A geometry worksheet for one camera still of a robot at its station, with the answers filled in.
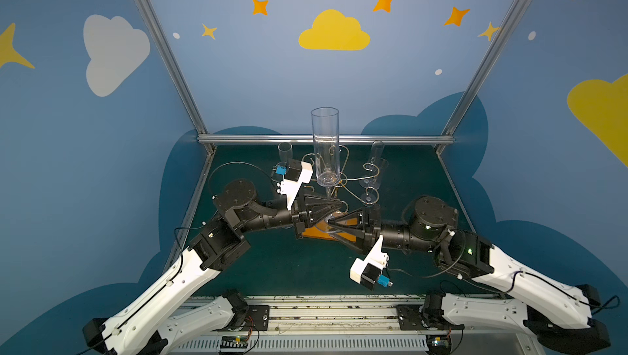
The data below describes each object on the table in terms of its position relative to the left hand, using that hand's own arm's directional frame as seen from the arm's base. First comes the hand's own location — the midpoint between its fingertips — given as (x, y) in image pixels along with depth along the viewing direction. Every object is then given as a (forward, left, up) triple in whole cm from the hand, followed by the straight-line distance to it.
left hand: (337, 198), depth 49 cm
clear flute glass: (+30, -18, -33) cm, 48 cm away
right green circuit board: (-21, -34, -48) cm, 63 cm away
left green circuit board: (-21, +29, -49) cm, 60 cm away
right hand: (-1, 0, -2) cm, 3 cm away
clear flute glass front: (+38, -19, -25) cm, 49 cm away
